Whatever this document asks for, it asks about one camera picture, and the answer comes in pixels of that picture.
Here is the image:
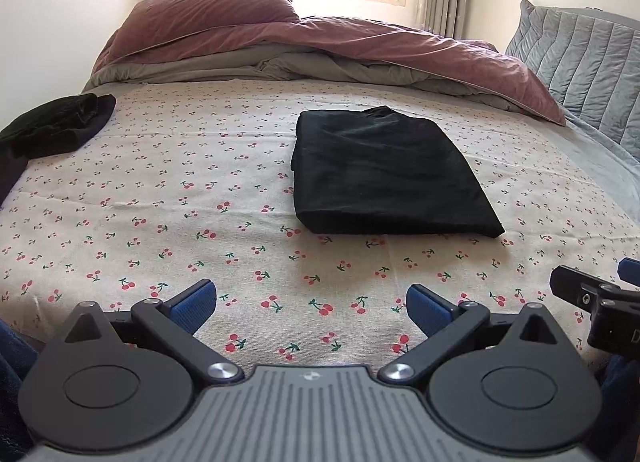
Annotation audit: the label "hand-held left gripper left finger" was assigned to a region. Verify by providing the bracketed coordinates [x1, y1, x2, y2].
[64, 278, 244, 385]

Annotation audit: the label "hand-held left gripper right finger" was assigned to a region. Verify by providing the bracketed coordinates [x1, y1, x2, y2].
[377, 284, 571, 385]

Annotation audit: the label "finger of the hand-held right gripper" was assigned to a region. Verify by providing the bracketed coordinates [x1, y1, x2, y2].
[548, 265, 612, 314]
[617, 257, 640, 289]

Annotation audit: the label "black pants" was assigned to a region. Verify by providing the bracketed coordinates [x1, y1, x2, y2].
[291, 105, 506, 239]

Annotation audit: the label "cherry print bed sheet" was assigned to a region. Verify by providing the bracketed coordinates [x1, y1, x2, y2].
[0, 79, 640, 373]

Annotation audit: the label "person's blue clothing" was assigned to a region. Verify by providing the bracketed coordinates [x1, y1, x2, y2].
[0, 317, 42, 455]

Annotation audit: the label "grey quilted headboard cushion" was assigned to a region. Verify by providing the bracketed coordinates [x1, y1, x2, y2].
[504, 0, 640, 164]

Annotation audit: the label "crumpled black garment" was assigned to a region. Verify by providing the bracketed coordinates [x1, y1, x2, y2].
[0, 93, 117, 205]

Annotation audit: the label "pink grey duvet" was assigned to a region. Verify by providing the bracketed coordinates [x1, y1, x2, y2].
[81, 0, 567, 124]

